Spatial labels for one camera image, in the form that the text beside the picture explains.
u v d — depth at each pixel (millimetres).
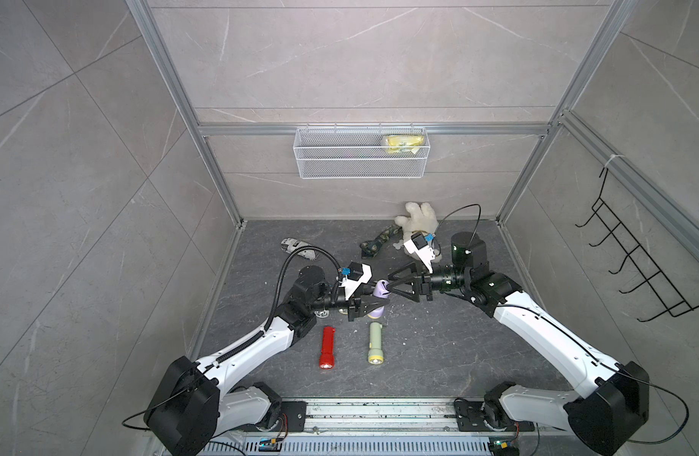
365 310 644
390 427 729
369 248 1070
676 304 578
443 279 609
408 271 672
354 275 590
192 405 399
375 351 814
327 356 822
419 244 605
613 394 380
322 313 904
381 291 636
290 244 1076
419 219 1072
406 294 620
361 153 1007
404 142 839
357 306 629
